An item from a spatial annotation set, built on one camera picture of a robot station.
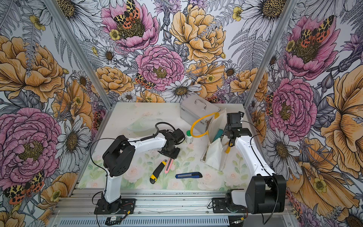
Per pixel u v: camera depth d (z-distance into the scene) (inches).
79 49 34.5
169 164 35.0
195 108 39.1
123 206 29.1
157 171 33.7
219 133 40.7
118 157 20.2
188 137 35.9
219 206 29.1
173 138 27.9
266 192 16.0
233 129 22.9
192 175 33.5
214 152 33.2
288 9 28.6
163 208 29.5
